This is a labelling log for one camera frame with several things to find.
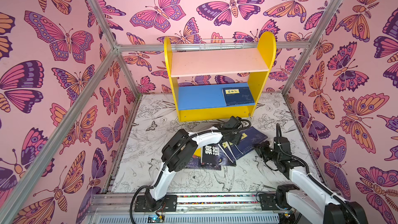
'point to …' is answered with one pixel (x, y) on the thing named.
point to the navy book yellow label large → (237, 96)
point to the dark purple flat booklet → (195, 163)
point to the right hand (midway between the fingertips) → (252, 142)
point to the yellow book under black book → (198, 152)
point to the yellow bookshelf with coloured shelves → (219, 83)
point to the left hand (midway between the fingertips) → (239, 136)
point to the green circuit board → (156, 219)
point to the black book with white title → (212, 154)
